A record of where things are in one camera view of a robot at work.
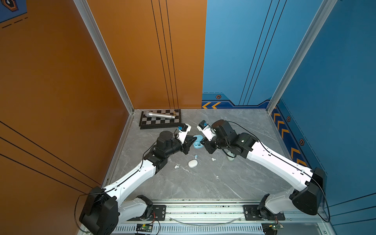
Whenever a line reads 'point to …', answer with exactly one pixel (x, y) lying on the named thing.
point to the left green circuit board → (144, 227)
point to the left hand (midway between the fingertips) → (196, 136)
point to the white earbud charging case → (192, 163)
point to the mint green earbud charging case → (229, 158)
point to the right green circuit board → (270, 228)
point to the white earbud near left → (176, 166)
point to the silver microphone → (159, 115)
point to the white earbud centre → (213, 159)
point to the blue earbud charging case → (197, 143)
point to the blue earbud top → (196, 155)
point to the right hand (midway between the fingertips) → (203, 140)
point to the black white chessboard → (153, 122)
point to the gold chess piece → (174, 114)
